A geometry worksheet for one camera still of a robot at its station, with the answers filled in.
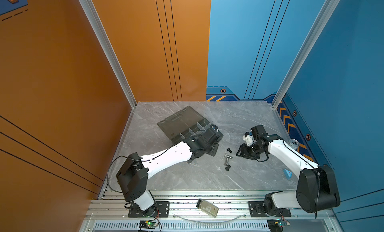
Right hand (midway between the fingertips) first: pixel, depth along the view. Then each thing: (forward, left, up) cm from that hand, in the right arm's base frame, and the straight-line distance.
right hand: (238, 154), depth 85 cm
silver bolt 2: (-1, +6, -6) cm, 9 cm away
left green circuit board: (-32, +48, -7) cm, 58 cm away
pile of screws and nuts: (-5, +6, -6) cm, 10 cm away
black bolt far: (+6, +4, -6) cm, 10 cm away
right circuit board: (-32, -14, -8) cm, 36 cm away
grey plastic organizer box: (+28, +34, -6) cm, 45 cm away
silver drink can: (+3, -29, +7) cm, 30 cm away
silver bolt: (+2, +5, -6) cm, 8 cm away
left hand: (+3, +14, +7) cm, 16 cm away
